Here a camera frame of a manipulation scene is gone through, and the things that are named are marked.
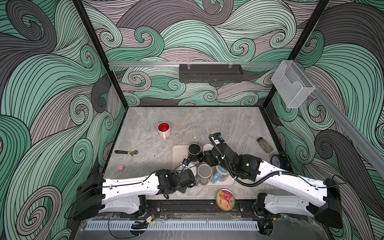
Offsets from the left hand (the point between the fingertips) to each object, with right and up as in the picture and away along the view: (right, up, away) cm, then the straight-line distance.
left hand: (184, 180), depth 78 cm
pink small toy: (-38, +4, +8) cm, 39 cm away
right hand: (+12, +16, -4) cm, 20 cm away
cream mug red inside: (-15, +25, +25) cm, 38 cm away
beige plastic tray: (-3, +8, +17) cm, 19 cm away
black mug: (+6, +14, +7) cm, 17 cm away
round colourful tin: (+21, -8, -5) cm, 23 cm away
